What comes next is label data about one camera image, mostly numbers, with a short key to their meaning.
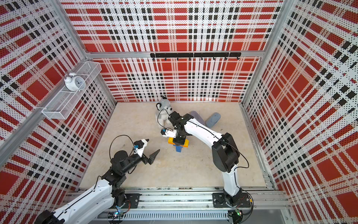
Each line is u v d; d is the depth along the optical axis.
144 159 0.69
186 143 0.81
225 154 0.49
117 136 0.59
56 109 0.67
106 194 0.56
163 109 0.95
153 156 0.71
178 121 0.63
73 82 0.70
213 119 1.07
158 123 1.07
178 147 0.85
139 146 0.65
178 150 0.92
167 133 0.78
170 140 0.82
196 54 0.88
